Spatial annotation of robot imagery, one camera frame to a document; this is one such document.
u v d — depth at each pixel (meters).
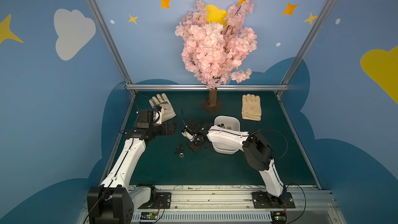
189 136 0.77
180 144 0.93
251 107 1.13
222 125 1.02
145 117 0.62
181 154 0.89
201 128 0.69
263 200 0.74
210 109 1.14
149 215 0.72
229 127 1.01
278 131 0.53
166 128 0.72
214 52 0.64
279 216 0.73
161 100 1.16
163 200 0.75
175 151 0.90
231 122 1.01
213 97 1.06
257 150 0.53
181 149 0.90
